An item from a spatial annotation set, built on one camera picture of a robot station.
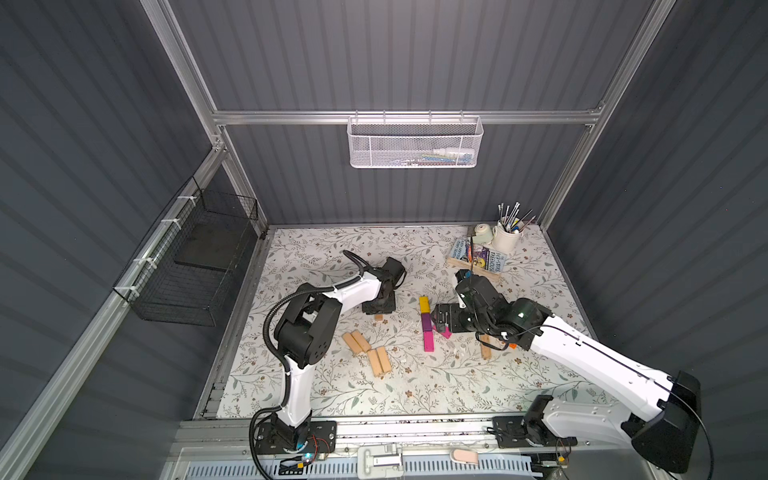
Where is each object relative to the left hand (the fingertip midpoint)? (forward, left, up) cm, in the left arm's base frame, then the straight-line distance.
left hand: (386, 311), depth 95 cm
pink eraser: (-39, -19, +1) cm, 44 cm away
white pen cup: (+26, -44, +5) cm, 51 cm away
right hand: (-10, -16, +17) cm, 25 cm away
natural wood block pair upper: (-10, +9, 0) cm, 14 cm away
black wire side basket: (-2, +50, +27) cm, 57 cm away
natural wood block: (-14, -29, 0) cm, 32 cm away
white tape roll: (+28, -36, +7) cm, 46 cm away
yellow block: (+3, -13, -1) cm, 13 cm away
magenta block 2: (-8, -19, 0) cm, 20 cm away
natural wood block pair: (-16, +2, 0) cm, 16 cm away
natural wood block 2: (-1, +3, -2) cm, 3 cm away
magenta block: (-10, -13, 0) cm, 16 cm away
